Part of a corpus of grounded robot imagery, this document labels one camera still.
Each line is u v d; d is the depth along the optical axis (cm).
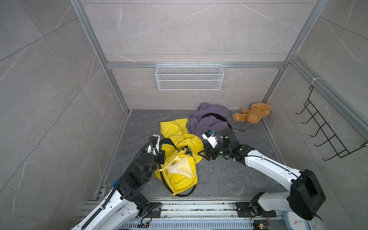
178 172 84
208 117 111
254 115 98
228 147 63
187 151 88
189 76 100
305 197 41
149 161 50
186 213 73
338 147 60
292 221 69
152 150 57
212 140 71
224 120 109
